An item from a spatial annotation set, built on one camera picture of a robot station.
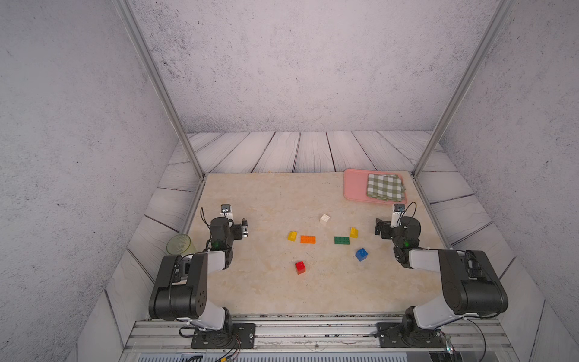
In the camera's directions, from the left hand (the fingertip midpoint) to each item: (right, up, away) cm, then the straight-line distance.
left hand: (235, 218), depth 94 cm
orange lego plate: (+30, -9, +2) cm, 32 cm away
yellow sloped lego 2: (+50, -6, +2) cm, 50 cm away
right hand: (+64, 0, 0) cm, 64 cm away
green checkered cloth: (+71, +13, +20) cm, 75 cm away
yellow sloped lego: (+24, -8, +1) cm, 25 cm away
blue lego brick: (+51, -13, -5) cm, 53 cm away
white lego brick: (+38, 0, +5) cm, 38 cm away
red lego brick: (+27, -17, -9) cm, 33 cm away
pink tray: (+56, +14, +23) cm, 62 cm away
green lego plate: (+44, -9, +1) cm, 45 cm away
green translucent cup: (-16, -8, -12) cm, 22 cm away
